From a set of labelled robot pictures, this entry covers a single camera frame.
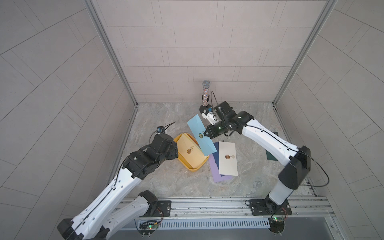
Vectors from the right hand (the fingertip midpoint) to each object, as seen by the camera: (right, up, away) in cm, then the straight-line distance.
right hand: (204, 134), depth 76 cm
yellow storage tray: (-8, -3, +13) cm, 16 cm away
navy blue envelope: (+8, -14, +13) cm, 20 cm away
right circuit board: (+33, -41, -8) cm, 53 cm away
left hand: (-14, -6, -4) cm, 16 cm away
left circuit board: (-25, -40, -11) cm, 48 cm away
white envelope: (+14, -16, +11) cm, 24 cm away
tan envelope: (-7, -12, +10) cm, 17 cm away
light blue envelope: (-2, -1, +1) cm, 2 cm away
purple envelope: (+7, -22, +6) cm, 24 cm away
